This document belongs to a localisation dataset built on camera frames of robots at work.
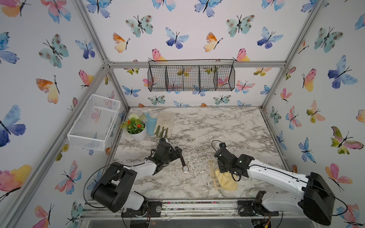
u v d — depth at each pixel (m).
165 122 1.10
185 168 0.87
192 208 0.75
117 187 0.44
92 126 0.85
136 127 0.89
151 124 1.10
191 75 0.98
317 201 0.40
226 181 0.79
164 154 0.70
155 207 0.75
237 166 0.57
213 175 0.84
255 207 0.65
